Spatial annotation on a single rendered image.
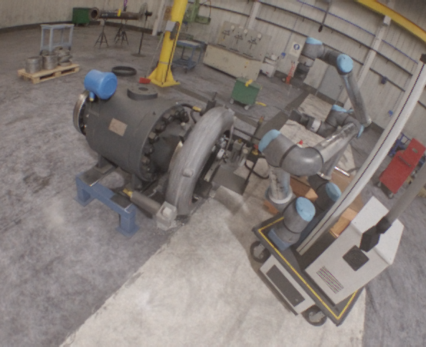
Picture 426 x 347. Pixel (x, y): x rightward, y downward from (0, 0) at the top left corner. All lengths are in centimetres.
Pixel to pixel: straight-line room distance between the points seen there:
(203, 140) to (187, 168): 16
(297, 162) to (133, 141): 93
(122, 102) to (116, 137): 23
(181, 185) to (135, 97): 66
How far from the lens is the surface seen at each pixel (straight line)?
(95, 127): 158
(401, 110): 128
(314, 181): 191
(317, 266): 152
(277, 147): 90
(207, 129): 118
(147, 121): 137
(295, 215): 141
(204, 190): 138
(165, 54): 490
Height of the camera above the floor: 143
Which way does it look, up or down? 35 degrees down
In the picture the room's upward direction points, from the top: 20 degrees clockwise
